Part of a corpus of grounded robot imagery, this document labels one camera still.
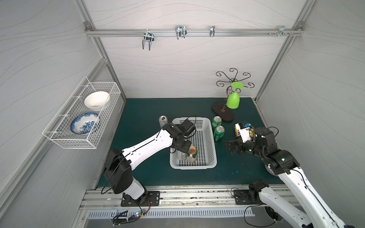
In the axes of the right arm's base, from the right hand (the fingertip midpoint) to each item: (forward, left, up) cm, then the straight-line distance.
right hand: (231, 139), depth 72 cm
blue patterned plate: (-2, +71, +12) cm, 72 cm away
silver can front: (-5, +26, -14) cm, 30 cm away
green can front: (+11, +3, -12) cm, 17 cm away
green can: (+21, +4, -13) cm, 25 cm away
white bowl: (+15, +74, +11) cm, 76 cm away
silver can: (+17, +39, -8) cm, 43 cm away
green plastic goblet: (+29, -6, -1) cm, 29 cm away
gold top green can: (-4, +20, -11) cm, 23 cm away
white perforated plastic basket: (+11, +14, -21) cm, 28 cm away
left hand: (-2, +25, -9) cm, 27 cm away
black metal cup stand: (+36, -6, -22) cm, 43 cm away
